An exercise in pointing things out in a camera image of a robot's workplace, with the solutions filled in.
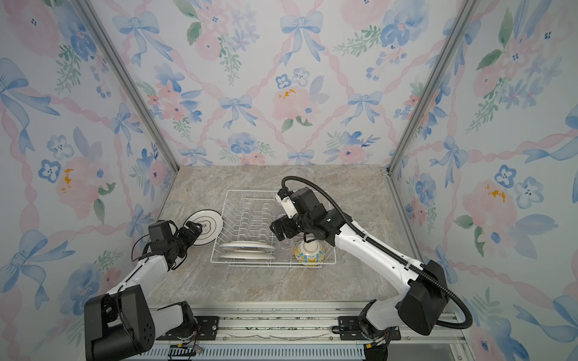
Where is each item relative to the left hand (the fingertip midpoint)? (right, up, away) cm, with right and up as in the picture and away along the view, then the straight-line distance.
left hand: (195, 230), depth 89 cm
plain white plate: (+23, -7, -11) cm, 26 cm away
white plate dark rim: (+4, +2, +9) cm, 9 cm away
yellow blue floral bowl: (+45, -8, -6) cm, 46 cm away
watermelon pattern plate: (+23, -3, -13) cm, 27 cm away
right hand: (+34, +6, -13) cm, 37 cm away
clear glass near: (+36, -4, -8) cm, 37 cm away
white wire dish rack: (+18, -4, +6) cm, 20 cm away
